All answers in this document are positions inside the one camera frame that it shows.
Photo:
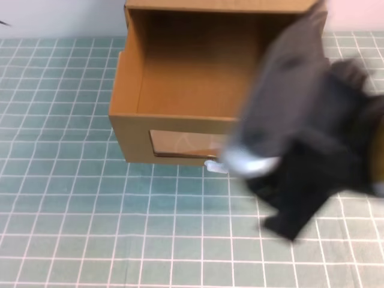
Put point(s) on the cyan checked tablecloth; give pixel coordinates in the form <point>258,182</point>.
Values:
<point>75,214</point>

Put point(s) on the brown cardboard shoebox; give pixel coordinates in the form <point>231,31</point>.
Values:
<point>186,73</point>

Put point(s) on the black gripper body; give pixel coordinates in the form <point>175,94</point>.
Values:
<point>306,178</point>

